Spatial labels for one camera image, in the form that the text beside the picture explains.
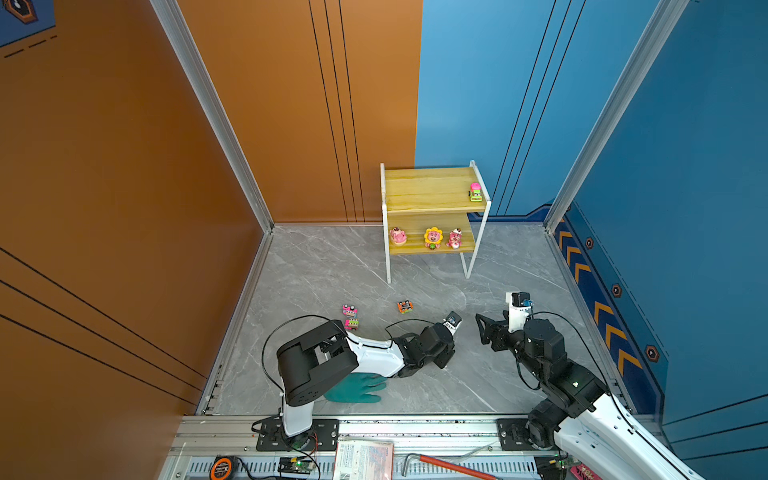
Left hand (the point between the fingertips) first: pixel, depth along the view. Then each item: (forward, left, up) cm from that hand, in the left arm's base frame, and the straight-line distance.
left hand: (452, 339), depth 87 cm
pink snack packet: (-31, -27, -2) cm, 41 cm away
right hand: (+1, -7, +14) cm, 15 cm away
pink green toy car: (+4, +30, 0) cm, 30 cm away
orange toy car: (+11, +14, 0) cm, 17 cm away
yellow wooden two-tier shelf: (+23, +7, +29) cm, 38 cm away
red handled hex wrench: (-29, +10, -2) cm, 30 cm away
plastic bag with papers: (-30, +24, +1) cm, 38 cm away
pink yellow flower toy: (+24, +6, +18) cm, 30 cm away
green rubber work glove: (-14, +27, -1) cm, 30 cm away
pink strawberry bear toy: (+24, -1, +17) cm, 30 cm away
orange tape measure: (-31, +56, 0) cm, 64 cm away
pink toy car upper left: (+9, +31, -1) cm, 33 cm away
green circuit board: (-30, +40, -4) cm, 50 cm away
